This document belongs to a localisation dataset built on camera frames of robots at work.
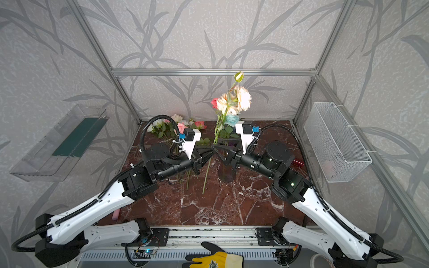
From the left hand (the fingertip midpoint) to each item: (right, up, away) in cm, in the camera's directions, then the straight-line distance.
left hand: (216, 146), depth 57 cm
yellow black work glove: (0, -46, +10) cm, 47 cm away
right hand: (0, +3, -4) cm, 5 cm away
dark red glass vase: (+3, -17, +31) cm, 35 cm away
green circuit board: (-31, -47, +14) cm, 58 cm away
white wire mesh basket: (+45, -3, +4) cm, 45 cm away
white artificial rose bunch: (-39, +8, +55) cm, 68 cm away
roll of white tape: (+40, -46, +11) cm, 62 cm away
